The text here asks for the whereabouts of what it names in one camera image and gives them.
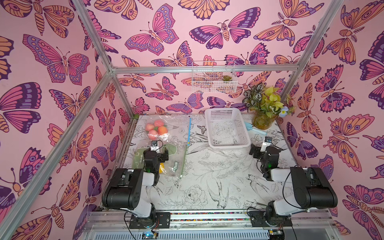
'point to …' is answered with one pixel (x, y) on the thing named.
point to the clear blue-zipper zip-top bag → (172, 130)
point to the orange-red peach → (162, 130)
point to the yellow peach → (161, 167)
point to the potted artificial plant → (266, 104)
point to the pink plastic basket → (226, 128)
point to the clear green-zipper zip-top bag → (173, 167)
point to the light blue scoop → (249, 127)
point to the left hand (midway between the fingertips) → (159, 146)
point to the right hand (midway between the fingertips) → (261, 144)
